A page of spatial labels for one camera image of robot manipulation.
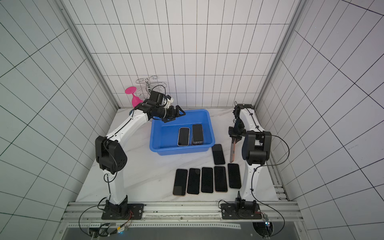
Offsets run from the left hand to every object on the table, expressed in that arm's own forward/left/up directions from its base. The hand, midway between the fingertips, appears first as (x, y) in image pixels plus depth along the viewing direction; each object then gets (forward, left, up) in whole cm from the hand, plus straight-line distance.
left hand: (179, 117), depth 86 cm
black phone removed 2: (-30, -9, -20) cm, 37 cm away
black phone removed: (-31, -2, -21) cm, 37 cm away
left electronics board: (-52, +24, -19) cm, 60 cm away
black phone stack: (0, -11, -19) cm, 22 cm away
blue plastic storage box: (-1, +12, -19) cm, 22 cm away
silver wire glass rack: (+24, +19, +8) cm, 31 cm away
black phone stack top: (-14, -24, -19) cm, 34 cm away
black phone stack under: (-17, -31, -11) cm, 37 cm away
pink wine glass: (+16, +30, -1) cm, 34 cm away
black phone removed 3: (-30, -17, -19) cm, 39 cm away
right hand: (-7, -31, -13) cm, 34 cm away
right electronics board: (-50, -44, -19) cm, 69 cm away
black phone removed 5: (-3, -2, -16) cm, 16 cm away
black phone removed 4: (-28, -24, -21) cm, 43 cm away
